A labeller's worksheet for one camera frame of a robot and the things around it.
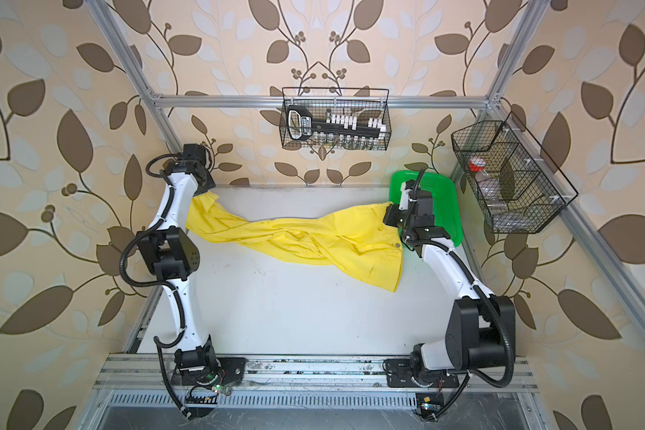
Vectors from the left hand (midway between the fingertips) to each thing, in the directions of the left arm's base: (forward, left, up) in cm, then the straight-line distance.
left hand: (197, 182), depth 93 cm
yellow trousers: (-10, -58, -16) cm, 61 cm away
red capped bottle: (-2, -92, +13) cm, 93 cm away
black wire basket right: (-4, -104, +8) cm, 105 cm away
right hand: (-10, -67, 0) cm, 67 cm away
